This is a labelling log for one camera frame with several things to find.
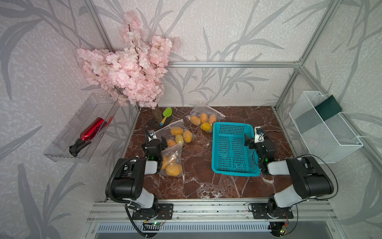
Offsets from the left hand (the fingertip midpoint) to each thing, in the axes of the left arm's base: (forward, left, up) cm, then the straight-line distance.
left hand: (154, 137), depth 93 cm
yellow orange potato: (-2, -10, -2) cm, 11 cm away
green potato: (+2, -15, -2) cm, 15 cm away
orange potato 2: (+17, -26, -2) cm, 31 cm away
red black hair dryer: (-16, +19, +27) cm, 36 cm away
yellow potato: (-20, -14, -2) cm, 24 cm away
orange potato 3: (+17, -38, -1) cm, 42 cm away
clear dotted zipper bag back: (+30, -30, -3) cm, 42 cm away
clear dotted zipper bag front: (-13, -14, +3) cm, 19 cm away
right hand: (+2, -62, +5) cm, 62 cm away
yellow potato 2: (+8, -13, -2) cm, 15 cm away
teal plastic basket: (-9, -48, -7) cm, 49 cm away
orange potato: (-17, -10, +2) cm, 20 cm away
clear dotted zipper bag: (+3, -22, -3) cm, 22 cm away
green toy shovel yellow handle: (+29, -3, -8) cm, 30 cm away
